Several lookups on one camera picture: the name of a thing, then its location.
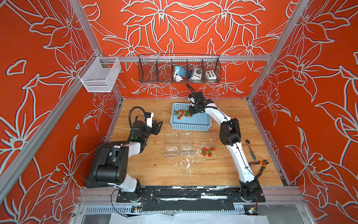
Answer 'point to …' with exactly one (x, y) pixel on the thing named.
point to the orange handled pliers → (263, 162)
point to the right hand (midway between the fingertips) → (188, 108)
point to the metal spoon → (247, 141)
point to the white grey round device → (196, 74)
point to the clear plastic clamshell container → (207, 150)
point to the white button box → (210, 75)
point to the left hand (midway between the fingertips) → (159, 121)
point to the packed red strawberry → (205, 149)
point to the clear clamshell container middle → (187, 150)
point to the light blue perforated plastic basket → (182, 119)
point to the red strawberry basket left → (178, 118)
